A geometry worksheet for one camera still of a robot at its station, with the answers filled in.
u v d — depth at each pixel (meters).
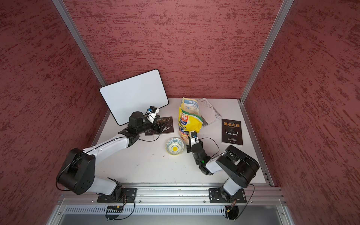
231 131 1.00
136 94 0.92
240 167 0.46
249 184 0.44
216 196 0.74
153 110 0.73
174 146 0.92
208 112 1.08
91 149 0.48
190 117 0.81
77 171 0.43
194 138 0.75
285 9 0.72
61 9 0.71
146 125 0.73
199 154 0.67
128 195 0.74
